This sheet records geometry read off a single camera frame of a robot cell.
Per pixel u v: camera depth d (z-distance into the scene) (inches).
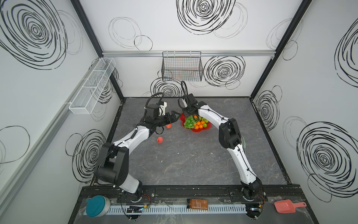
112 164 17.5
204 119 29.4
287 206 27.4
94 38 32.7
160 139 36.1
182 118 40.2
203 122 39.9
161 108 31.3
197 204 26.7
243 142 35.9
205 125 38.9
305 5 28.0
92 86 28.3
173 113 30.4
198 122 39.9
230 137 24.9
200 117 29.9
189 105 32.7
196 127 39.0
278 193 29.7
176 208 25.3
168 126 39.1
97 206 25.2
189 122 38.6
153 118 26.8
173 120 30.1
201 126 38.9
